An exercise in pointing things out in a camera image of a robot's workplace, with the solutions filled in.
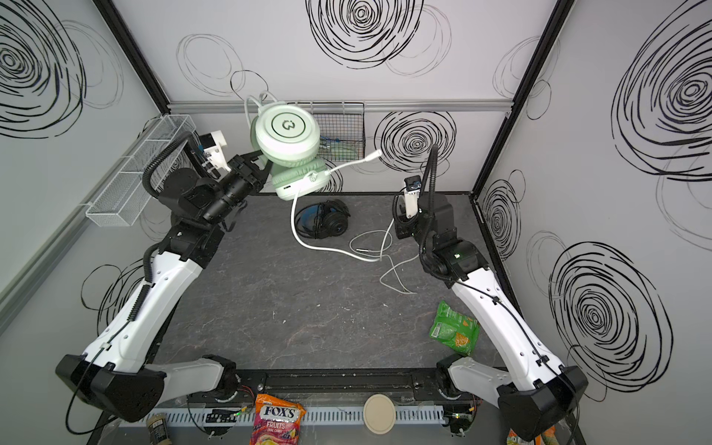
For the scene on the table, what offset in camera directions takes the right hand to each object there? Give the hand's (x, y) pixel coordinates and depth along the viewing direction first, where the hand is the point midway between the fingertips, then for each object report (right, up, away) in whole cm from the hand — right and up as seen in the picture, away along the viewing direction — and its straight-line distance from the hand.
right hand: (400, 204), depth 70 cm
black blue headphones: (-26, -4, +38) cm, 46 cm away
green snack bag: (+17, -36, +9) cm, 40 cm away
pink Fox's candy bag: (-31, -53, -4) cm, 61 cm away
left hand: (-28, +11, -14) cm, 33 cm away
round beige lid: (-6, -50, -6) cm, 50 cm away
